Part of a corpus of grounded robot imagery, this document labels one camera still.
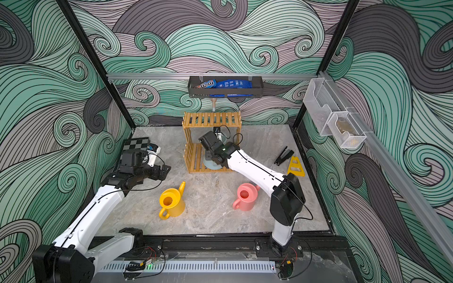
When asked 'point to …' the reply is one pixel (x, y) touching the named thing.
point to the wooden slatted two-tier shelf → (195, 125)
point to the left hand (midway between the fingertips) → (160, 162)
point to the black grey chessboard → (140, 143)
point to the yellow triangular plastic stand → (295, 166)
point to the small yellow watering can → (172, 202)
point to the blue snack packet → (233, 84)
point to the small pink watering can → (247, 194)
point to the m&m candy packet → (207, 84)
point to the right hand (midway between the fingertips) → (216, 149)
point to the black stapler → (286, 154)
